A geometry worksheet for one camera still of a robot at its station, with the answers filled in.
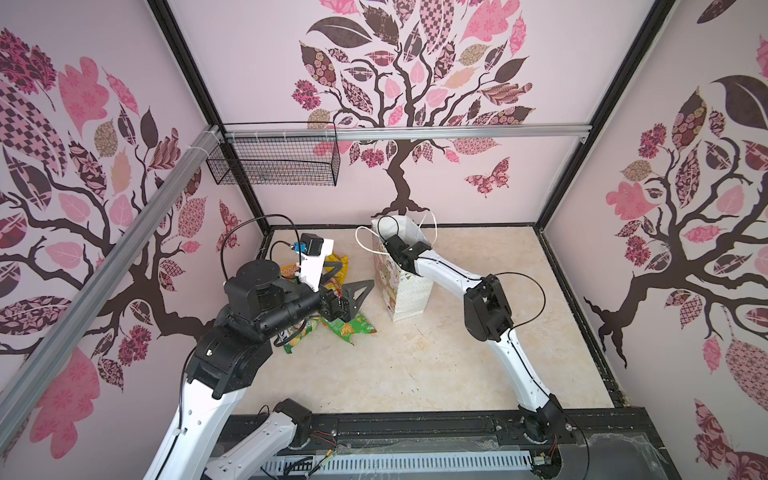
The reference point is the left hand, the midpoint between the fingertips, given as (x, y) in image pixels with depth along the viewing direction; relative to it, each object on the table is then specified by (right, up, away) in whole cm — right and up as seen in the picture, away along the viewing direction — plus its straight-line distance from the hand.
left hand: (356, 281), depth 56 cm
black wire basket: (-31, +38, +38) cm, 62 cm away
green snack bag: (-3, -16, +31) cm, 35 cm away
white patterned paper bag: (+10, -6, +26) cm, 29 cm away
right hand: (+8, -5, +45) cm, 46 cm away
